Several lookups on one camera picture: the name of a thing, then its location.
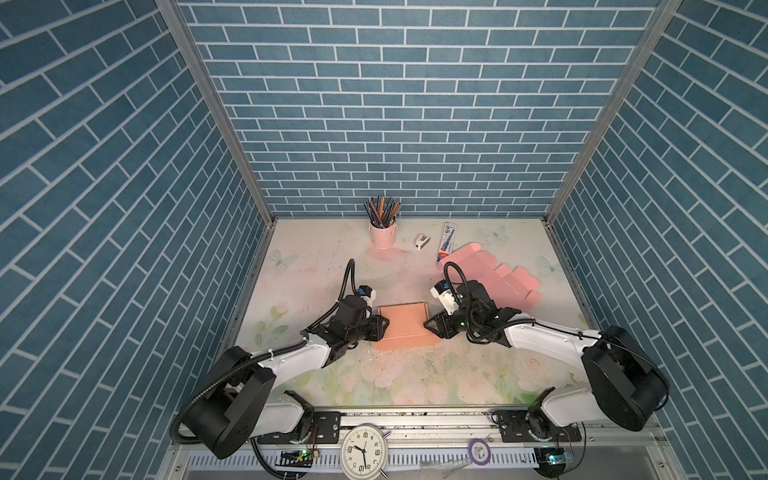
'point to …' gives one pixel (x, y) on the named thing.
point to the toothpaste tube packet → (447, 240)
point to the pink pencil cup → (384, 238)
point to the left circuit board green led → (295, 458)
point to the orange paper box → (406, 327)
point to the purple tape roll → (470, 450)
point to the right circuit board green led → (552, 461)
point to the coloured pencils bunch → (382, 211)
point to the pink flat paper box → (511, 289)
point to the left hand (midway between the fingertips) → (385, 322)
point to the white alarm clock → (364, 453)
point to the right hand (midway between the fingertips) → (427, 318)
